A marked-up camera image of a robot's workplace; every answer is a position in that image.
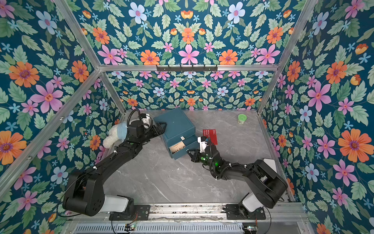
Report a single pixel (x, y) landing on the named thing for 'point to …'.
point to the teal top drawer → (175, 139)
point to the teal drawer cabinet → (179, 134)
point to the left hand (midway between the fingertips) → (163, 124)
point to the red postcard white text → (212, 133)
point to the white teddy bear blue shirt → (118, 132)
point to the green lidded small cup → (241, 118)
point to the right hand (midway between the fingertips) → (189, 148)
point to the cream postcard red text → (177, 147)
